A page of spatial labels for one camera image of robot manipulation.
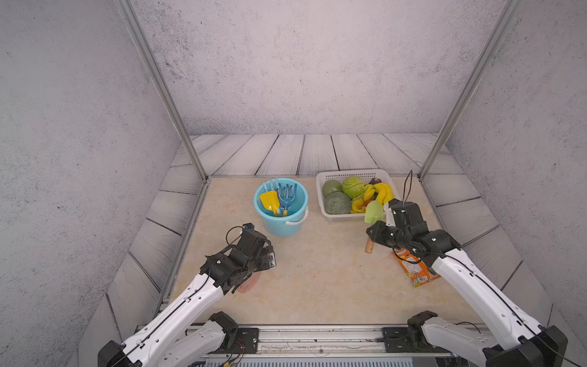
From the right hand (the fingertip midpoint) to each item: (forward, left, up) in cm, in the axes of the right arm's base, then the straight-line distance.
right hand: (369, 230), depth 77 cm
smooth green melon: (+31, +9, -11) cm, 34 cm away
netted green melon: (+19, +8, -9) cm, 23 cm away
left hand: (-7, +33, -5) cm, 34 cm away
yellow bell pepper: (+22, -2, -14) cm, 26 cm away
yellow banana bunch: (+24, -11, -8) cm, 27 cm away
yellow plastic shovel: (+18, +35, -6) cm, 40 cm away
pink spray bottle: (-12, +42, -18) cm, 47 cm away
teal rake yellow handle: (+20, +29, -7) cm, 36 cm away
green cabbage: (+26, +1, -7) cm, 27 cm away
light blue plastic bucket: (+9, +24, -2) cm, 26 cm away
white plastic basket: (+38, -16, -12) cm, 43 cm away
